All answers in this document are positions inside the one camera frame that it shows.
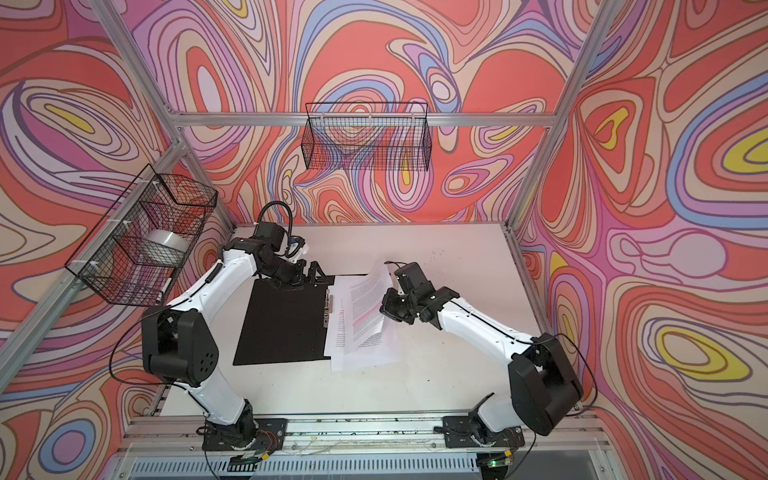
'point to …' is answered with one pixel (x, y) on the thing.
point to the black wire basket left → (133, 256)
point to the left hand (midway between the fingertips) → (317, 280)
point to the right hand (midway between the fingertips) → (381, 314)
